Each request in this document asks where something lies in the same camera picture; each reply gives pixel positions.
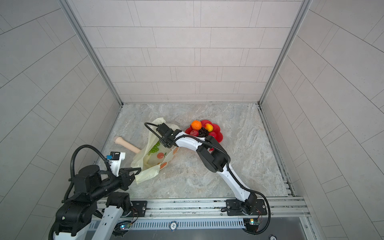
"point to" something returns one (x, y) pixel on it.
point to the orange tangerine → (196, 125)
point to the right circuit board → (251, 224)
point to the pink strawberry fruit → (194, 132)
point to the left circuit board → (123, 226)
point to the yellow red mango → (209, 127)
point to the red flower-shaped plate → (216, 129)
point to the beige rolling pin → (120, 140)
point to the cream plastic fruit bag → (155, 156)
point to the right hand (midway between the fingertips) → (169, 136)
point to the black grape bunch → (203, 132)
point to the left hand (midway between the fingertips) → (143, 168)
